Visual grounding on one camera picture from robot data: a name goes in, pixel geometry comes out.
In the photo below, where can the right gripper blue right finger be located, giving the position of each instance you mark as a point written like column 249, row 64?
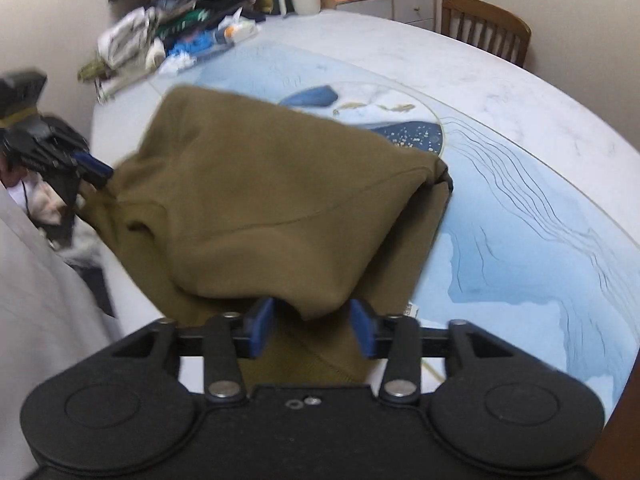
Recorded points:
column 364, row 322

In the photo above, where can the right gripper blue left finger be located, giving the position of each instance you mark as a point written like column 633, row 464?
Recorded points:
column 257, row 326

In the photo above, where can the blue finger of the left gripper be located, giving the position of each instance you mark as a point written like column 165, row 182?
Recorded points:
column 92, row 170

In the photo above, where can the olive green sweatshirt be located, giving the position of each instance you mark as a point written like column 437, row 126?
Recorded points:
column 230, row 199

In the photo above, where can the pile of mixed clothes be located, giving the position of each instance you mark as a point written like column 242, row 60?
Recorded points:
column 151, row 31

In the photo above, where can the grey shirt of person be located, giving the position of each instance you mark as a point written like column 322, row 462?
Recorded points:
column 50, row 320

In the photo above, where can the brown wooden chair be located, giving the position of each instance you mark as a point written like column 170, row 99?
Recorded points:
column 487, row 27

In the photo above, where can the white drawer cabinet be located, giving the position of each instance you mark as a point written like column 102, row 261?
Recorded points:
column 419, row 13

